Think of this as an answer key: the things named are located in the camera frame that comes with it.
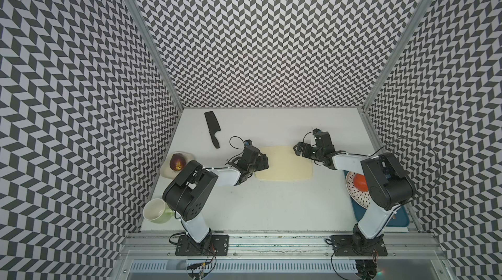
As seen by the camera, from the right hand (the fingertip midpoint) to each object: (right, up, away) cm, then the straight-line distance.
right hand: (300, 152), depth 98 cm
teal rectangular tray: (+38, -26, -17) cm, 49 cm away
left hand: (-20, -4, -3) cm, 20 cm away
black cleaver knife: (-48, +12, +15) cm, 51 cm away
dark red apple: (-59, -4, -7) cm, 60 cm away
